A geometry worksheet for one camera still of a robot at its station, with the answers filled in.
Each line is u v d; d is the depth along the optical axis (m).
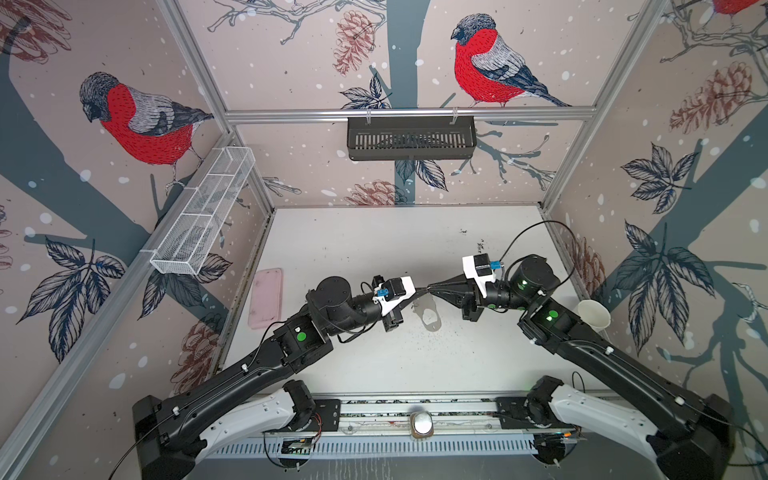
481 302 0.54
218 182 0.87
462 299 0.57
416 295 0.56
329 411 0.74
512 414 0.73
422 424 0.63
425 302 0.58
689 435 0.39
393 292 0.46
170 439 0.39
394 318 0.52
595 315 0.83
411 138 1.06
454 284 0.57
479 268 0.50
